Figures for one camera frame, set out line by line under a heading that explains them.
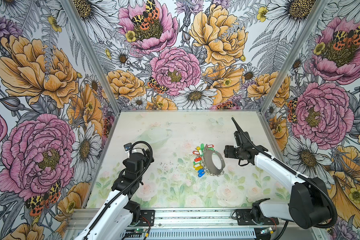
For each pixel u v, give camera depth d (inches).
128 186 21.0
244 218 29.1
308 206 16.3
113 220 19.4
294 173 18.4
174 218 29.9
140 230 28.2
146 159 24.2
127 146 27.1
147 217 29.1
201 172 35.3
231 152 31.4
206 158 38.2
